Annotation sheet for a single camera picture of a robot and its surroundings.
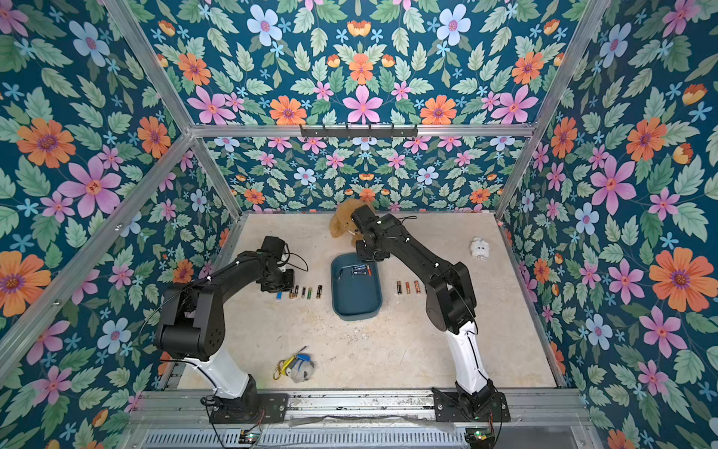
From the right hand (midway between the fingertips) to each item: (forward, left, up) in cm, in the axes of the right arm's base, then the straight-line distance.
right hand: (367, 255), depth 92 cm
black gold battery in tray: (-8, +25, -11) cm, 28 cm away
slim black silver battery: (-8, +23, -11) cm, 27 cm away
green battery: (-9, +20, -11) cm, 25 cm away
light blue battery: (-10, +31, -11) cm, 34 cm away
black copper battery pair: (-9, +27, -11) cm, 31 cm away
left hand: (-7, +26, -8) cm, 28 cm away
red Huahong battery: (-4, -17, -13) cm, 22 cm away
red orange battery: (-4, -14, -13) cm, 20 cm away
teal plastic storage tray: (-6, +4, -10) cm, 13 cm away
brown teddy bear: (+13, +10, +2) cm, 16 cm away
